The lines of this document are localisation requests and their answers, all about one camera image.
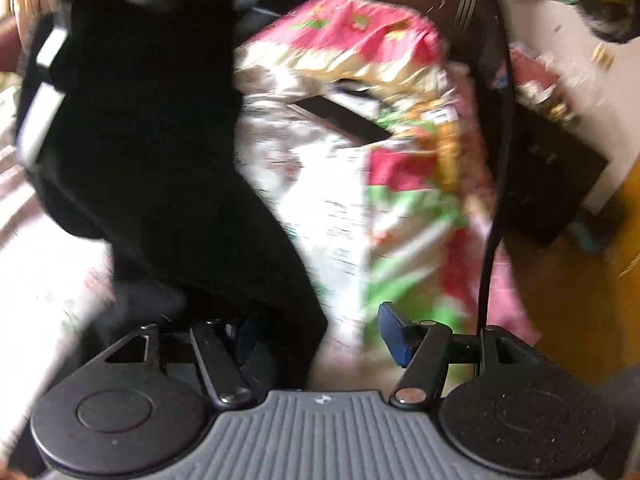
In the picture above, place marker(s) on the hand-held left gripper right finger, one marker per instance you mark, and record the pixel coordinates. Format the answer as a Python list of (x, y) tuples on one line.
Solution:
[(395, 332)]

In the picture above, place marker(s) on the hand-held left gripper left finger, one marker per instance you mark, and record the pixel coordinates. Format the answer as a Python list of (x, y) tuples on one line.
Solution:
[(220, 360)]

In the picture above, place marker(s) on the black pants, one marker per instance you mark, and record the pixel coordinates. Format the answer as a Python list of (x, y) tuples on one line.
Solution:
[(150, 135)]

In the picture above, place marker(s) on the white floral bed sheet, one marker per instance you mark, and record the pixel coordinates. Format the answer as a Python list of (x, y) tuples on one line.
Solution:
[(320, 210)]

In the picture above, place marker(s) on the dark flat object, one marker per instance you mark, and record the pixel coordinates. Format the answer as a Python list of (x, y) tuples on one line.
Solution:
[(345, 120)]

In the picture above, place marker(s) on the dark cabinet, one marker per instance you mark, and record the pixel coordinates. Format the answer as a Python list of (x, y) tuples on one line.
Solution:
[(550, 172)]

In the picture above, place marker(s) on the pink and green floral quilt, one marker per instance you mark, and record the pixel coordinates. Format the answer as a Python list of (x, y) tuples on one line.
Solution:
[(360, 35)]

